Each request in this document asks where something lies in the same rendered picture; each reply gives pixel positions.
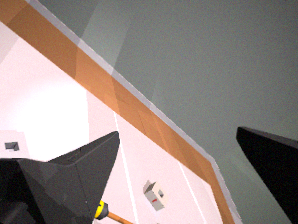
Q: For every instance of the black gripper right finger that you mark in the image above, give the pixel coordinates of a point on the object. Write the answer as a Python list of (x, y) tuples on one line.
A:
[(275, 159)]

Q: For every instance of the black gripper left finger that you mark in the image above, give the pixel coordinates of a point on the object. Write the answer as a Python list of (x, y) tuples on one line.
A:
[(65, 190)]

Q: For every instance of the beige rectangular block with square hole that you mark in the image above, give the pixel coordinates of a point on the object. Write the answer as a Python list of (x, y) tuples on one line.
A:
[(156, 196)]

